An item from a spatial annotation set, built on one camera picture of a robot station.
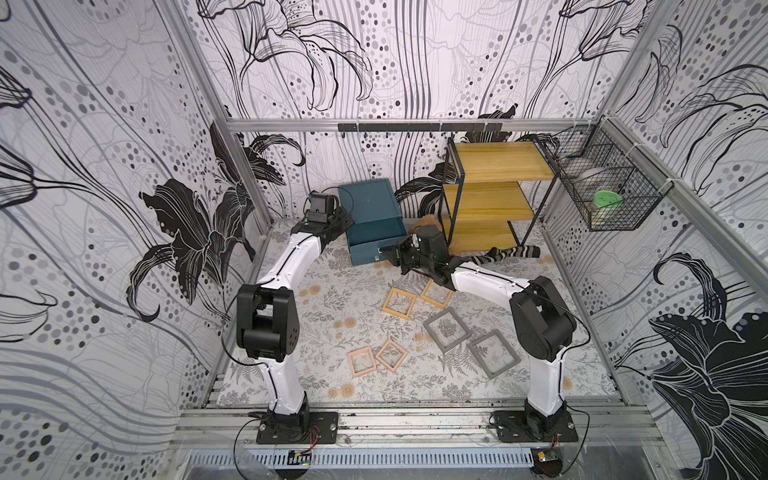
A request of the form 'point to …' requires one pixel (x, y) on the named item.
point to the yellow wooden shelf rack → (524, 162)
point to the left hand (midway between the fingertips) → (349, 221)
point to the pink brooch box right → (391, 355)
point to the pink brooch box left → (362, 361)
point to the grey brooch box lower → (493, 353)
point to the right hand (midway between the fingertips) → (381, 244)
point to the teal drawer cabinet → (372, 219)
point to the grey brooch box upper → (457, 320)
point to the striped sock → (494, 254)
